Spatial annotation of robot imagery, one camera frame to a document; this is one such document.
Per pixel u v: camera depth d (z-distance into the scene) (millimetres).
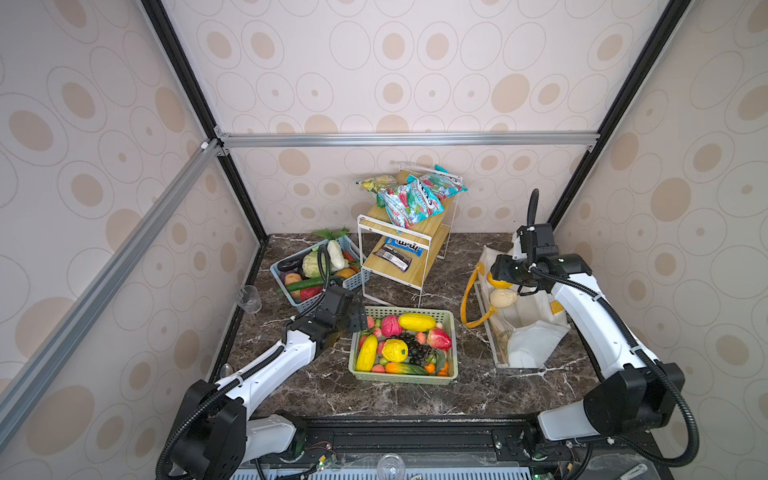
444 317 909
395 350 815
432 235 759
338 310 642
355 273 987
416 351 855
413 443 744
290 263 1000
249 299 1001
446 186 839
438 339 852
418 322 877
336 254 1025
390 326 883
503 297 941
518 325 713
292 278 993
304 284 952
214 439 397
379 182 814
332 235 1093
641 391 400
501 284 766
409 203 760
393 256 900
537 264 565
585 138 904
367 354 817
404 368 815
